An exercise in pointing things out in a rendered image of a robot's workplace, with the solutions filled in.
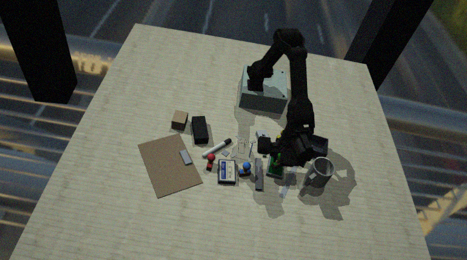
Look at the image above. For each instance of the tan cube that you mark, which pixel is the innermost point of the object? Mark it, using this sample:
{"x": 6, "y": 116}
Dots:
{"x": 179, "y": 120}

